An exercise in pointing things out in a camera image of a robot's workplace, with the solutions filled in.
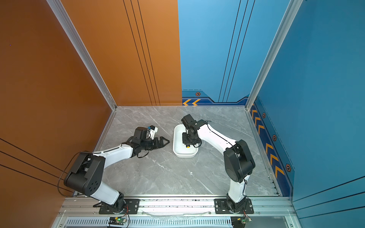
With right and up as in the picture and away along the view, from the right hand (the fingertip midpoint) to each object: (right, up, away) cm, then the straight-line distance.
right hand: (185, 142), depth 88 cm
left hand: (-13, 0, +2) cm, 13 cm away
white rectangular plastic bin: (-4, -6, +6) cm, 9 cm away
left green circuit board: (-36, -37, -16) cm, 55 cm away
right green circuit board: (+29, -35, -19) cm, 50 cm away
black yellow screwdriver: (+2, -2, -3) cm, 4 cm away
